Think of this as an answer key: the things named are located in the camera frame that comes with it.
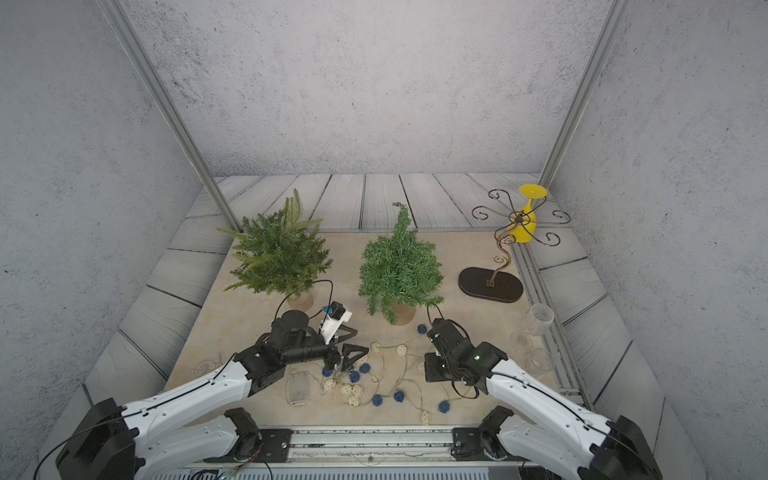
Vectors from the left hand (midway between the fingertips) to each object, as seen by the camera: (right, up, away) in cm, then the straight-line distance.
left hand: (364, 345), depth 74 cm
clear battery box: (-19, -14, +9) cm, 25 cm away
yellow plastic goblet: (+41, +30, +5) cm, 51 cm away
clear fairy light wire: (-44, -8, +11) cm, 46 cm away
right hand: (+17, -7, +5) cm, 19 cm away
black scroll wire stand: (+41, +12, +28) cm, 51 cm away
